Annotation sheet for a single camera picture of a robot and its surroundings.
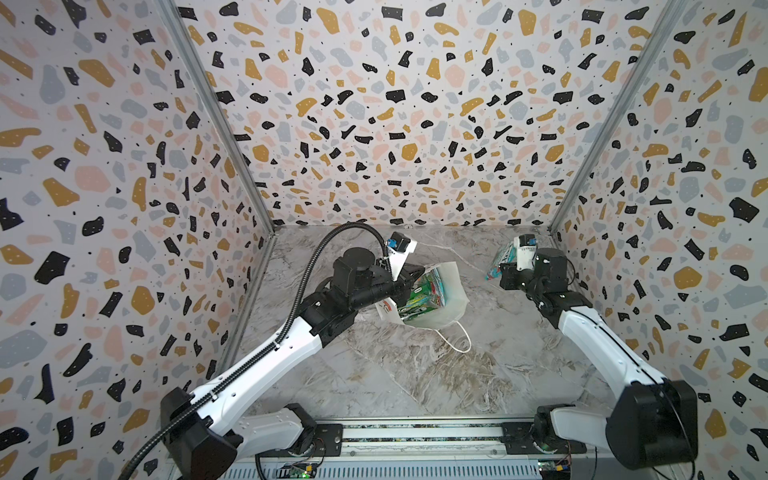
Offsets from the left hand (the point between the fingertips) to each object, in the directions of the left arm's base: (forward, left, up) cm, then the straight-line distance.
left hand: (425, 265), depth 65 cm
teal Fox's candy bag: (+9, -6, -24) cm, 26 cm away
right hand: (+12, -23, -13) cm, 29 cm away
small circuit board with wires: (-33, +30, -35) cm, 57 cm away
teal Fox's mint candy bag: (+14, -25, -14) cm, 32 cm away
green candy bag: (+10, -3, -28) cm, 30 cm away
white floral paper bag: (+4, -10, -20) cm, 23 cm away
